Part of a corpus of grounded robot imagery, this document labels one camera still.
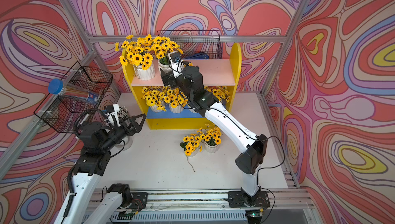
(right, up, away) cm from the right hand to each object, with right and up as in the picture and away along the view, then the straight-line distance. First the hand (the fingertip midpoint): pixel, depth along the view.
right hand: (171, 69), depth 67 cm
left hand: (-13, -21, -1) cm, 25 cm away
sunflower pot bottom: (0, -13, +13) cm, 18 cm away
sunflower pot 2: (-11, -11, +14) cm, 21 cm away
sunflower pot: (+19, -33, +13) cm, 41 cm away
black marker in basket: (-44, -23, +6) cm, 50 cm away
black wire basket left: (-49, -1, +22) cm, 54 cm away
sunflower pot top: (+8, -35, +9) cm, 37 cm away
